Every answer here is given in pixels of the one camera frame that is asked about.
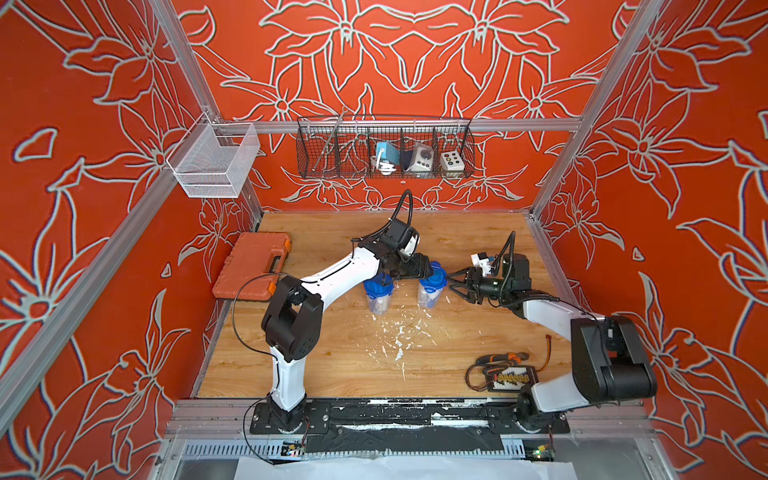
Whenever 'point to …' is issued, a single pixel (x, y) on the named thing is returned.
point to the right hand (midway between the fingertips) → (444, 283)
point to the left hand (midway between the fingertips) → (427, 270)
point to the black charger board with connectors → (509, 379)
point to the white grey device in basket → (422, 158)
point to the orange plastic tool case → (252, 267)
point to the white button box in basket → (452, 164)
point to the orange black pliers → (512, 357)
